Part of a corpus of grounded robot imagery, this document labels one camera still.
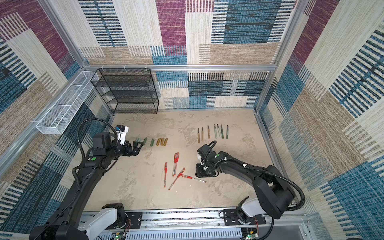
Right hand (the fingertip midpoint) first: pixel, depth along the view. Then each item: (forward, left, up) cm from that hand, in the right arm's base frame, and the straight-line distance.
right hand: (199, 176), depth 83 cm
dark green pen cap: (+27, +35, -3) cm, 44 cm away
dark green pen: (+33, -18, -4) cm, 38 cm away
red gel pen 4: (+13, +13, -3) cm, 18 cm away
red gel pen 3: (+11, +15, -4) cm, 18 cm away
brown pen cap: (+26, +26, -3) cm, 37 cm away
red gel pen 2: (+2, +12, -3) cm, 13 cm away
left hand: (+14, +33, +17) cm, 40 cm away
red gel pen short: (0, +3, -3) cm, 4 cm away
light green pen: (+34, -13, -4) cm, 37 cm away
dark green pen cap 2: (+25, +30, -3) cm, 40 cm away
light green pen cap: (+27, +39, -2) cm, 48 cm away
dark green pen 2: (+34, -22, -4) cm, 40 cm away
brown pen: (+30, -1, -4) cm, 30 cm away
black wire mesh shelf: (+59, +49, +15) cm, 78 cm away
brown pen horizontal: (+30, -3, -3) cm, 31 cm away
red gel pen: (+5, +20, -3) cm, 21 cm away
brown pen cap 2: (+26, +21, -3) cm, 34 cm away
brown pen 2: (+33, -8, -4) cm, 35 cm away
